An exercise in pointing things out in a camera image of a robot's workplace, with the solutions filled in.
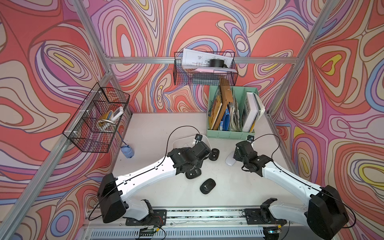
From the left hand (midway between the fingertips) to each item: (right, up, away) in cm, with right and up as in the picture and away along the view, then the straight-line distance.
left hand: (198, 155), depth 76 cm
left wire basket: (-53, +14, -3) cm, 55 cm away
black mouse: (+11, -3, +17) cm, 20 cm away
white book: (+33, +25, +10) cm, 43 cm away
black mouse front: (+5, -18, +6) cm, 20 cm away
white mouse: (+21, -6, +17) cm, 27 cm away
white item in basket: (-41, +22, -2) cm, 47 cm away
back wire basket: (-8, +49, +25) cm, 56 cm away
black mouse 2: (-3, -13, +10) cm, 16 cm away
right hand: (+26, -2, +10) cm, 28 cm away
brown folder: (+17, +33, +8) cm, 38 cm away
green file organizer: (+21, +24, +15) cm, 35 cm away
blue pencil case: (-43, 0, +15) cm, 46 cm away
